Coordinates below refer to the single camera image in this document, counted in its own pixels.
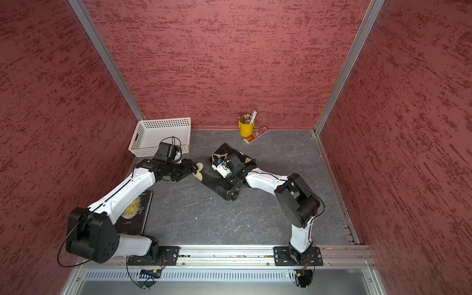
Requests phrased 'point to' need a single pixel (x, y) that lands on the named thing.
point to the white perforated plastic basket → (149, 133)
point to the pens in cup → (247, 118)
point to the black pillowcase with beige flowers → (214, 179)
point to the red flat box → (256, 134)
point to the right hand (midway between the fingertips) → (221, 184)
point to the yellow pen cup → (246, 129)
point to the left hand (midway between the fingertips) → (193, 173)
